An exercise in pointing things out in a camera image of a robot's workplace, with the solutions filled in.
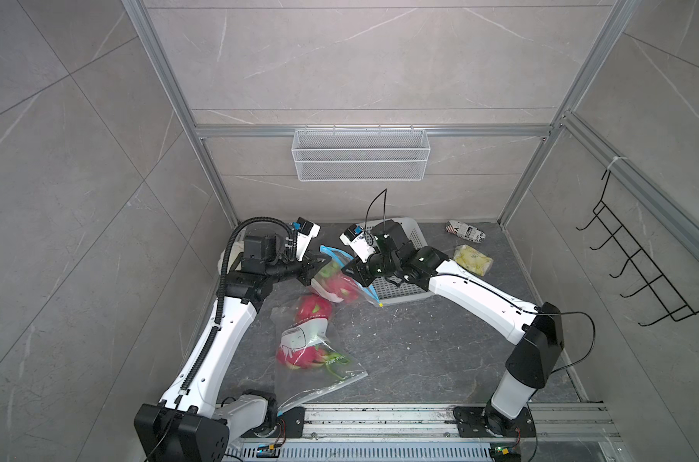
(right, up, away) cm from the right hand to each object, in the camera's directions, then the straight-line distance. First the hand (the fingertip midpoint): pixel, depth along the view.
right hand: (347, 267), depth 76 cm
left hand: (-4, +4, -5) cm, 8 cm away
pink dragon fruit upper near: (-10, -12, +6) cm, 17 cm away
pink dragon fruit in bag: (-4, -2, -2) cm, 5 cm away
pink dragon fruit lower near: (-11, -25, 0) cm, 27 cm away
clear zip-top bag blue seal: (+5, -7, 0) cm, 8 cm away
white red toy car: (+47, +12, +38) cm, 61 cm away
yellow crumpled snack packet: (+46, +1, +28) cm, 54 cm away
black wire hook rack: (+69, -7, -18) cm, 71 cm away
